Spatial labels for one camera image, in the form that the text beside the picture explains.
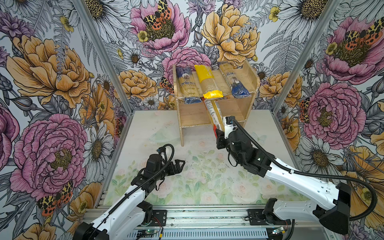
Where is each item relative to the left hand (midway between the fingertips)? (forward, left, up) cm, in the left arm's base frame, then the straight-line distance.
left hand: (178, 167), depth 83 cm
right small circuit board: (-29, -48, -8) cm, 56 cm away
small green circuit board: (-28, +12, -8) cm, 31 cm away
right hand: (+7, -20, +22) cm, 30 cm away
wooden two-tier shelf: (+29, -9, +11) cm, 33 cm away
